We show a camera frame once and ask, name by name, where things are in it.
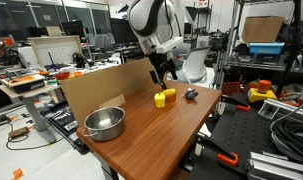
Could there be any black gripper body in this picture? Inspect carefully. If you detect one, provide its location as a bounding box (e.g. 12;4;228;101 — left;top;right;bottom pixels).
147;51;174;77

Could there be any yellow plastic maize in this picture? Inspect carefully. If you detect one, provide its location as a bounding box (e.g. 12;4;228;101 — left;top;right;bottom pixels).
161;88;177;98

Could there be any small brown bowl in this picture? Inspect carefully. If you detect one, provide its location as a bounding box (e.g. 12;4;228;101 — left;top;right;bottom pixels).
164;93;177;104

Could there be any red bowl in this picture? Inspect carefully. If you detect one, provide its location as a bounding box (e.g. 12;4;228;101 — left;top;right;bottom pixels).
54;71;71;81

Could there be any yellow plastic bell pepper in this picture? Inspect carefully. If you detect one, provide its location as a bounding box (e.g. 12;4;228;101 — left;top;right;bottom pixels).
153;91;166;109

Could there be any grey toy mouse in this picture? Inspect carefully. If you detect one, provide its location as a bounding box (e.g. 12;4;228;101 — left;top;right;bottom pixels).
183;87;199;101

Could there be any white office chair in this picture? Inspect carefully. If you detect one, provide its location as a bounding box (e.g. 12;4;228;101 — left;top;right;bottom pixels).
166;46;212;84

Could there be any large black monitor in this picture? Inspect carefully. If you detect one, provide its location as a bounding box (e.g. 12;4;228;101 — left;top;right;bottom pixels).
110;17;139;45

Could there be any large cardboard panel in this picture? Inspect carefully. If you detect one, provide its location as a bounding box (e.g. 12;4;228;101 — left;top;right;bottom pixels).
59;57;164;128

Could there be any grey office chair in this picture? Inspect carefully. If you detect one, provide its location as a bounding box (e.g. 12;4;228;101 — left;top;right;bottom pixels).
94;34;115;61

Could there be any red plastic basket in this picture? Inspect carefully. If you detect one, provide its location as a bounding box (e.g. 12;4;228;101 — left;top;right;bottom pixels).
221;80;242;97

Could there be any stainless steel pot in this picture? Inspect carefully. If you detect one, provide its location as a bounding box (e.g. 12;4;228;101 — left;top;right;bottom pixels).
81;106;127;142

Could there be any small black monitor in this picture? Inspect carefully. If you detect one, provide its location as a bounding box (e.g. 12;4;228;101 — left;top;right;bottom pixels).
60;20;86;38

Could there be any black perforated breadboard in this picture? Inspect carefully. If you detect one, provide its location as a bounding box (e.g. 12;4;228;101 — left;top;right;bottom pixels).
187;103;292;180

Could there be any yellow emergency stop button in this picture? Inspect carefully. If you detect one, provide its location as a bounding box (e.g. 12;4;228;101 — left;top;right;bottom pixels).
247;79;278;104

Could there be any white framed pegboard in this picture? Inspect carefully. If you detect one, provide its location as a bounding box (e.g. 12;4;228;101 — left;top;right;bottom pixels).
26;35;84;70

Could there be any black labelled equipment case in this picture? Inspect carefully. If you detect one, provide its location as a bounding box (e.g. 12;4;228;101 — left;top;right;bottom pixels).
40;101;79;138

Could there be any blue plastic bin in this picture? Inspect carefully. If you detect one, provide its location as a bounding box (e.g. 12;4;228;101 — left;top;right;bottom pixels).
247;41;286;55

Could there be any brown cardboard box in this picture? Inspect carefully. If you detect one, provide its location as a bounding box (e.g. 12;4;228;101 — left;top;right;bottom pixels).
241;15;285;44

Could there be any grey standing desk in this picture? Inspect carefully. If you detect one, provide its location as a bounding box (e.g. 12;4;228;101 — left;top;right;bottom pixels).
0;79;62;144

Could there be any orange topped box device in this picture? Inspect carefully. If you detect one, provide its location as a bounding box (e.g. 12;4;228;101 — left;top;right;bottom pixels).
6;73;46;94

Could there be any black tripod pole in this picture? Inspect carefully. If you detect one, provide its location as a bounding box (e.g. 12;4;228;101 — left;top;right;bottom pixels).
275;0;303;98

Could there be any short aluminium extrusion block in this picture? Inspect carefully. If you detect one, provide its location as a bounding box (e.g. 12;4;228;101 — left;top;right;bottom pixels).
246;151;303;180

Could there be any brown power adapter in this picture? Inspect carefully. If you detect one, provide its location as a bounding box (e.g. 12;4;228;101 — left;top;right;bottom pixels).
7;126;31;140

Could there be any orange floor tape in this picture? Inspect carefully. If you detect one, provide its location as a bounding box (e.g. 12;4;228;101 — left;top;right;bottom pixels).
11;168;25;180

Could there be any black clamp orange handle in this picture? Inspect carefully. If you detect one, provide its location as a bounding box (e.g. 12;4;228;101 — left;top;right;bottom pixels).
194;132;239;167
220;94;252;112

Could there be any metal wire shelf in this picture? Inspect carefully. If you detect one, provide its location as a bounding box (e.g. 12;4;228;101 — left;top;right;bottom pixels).
212;0;303;91

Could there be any long aluminium extrusion rail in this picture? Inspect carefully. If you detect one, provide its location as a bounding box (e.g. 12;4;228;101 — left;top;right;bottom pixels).
257;98;303;125

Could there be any grey cable bundle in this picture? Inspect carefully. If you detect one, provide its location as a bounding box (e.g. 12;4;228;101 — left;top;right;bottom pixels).
269;99;303;164

